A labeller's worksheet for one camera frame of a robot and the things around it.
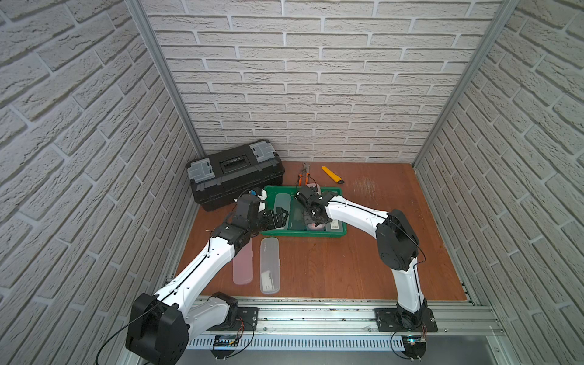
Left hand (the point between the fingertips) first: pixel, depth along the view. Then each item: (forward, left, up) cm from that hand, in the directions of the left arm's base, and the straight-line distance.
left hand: (282, 212), depth 80 cm
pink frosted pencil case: (-13, +15, -17) cm, 26 cm away
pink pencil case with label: (+1, -12, -14) cm, 18 cm away
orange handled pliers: (+36, -11, -15) cm, 40 cm away
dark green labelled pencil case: (+5, -5, -14) cm, 16 cm away
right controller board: (-39, -43, -17) cm, 60 cm away
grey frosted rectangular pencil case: (+1, -21, -11) cm, 24 cm away
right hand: (+6, -14, -12) cm, 19 cm away
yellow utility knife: (+31, -26, -16) cm, 44 cm away
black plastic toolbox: (+15, +27, -1) cm, 31 cm away
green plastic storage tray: (-9, -16, +16) cm, 24 cm away
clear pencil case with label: (-13, +5, -18) cm, 22 cm away
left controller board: (-38, +18, -20) cm, 47 cm away
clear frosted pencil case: (+16, 0, -15) cm, 22 cm away
